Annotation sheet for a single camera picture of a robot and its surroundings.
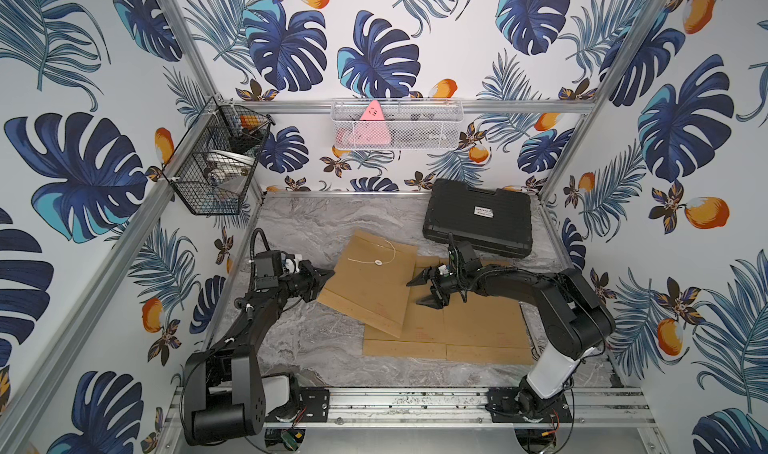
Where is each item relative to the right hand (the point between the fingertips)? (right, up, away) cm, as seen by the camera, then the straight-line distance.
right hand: (411, 290), depth 87 cm
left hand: (-22, +8, -5) cm, 24 cm away
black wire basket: (-55, +35, -5) cm, 65 cm away
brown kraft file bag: (+3, -12, 0) cm, 13 cm away
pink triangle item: (-12, +49, +3) cm, 50 cm away
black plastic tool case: (+32, +21, +18) cm, 43 cm away
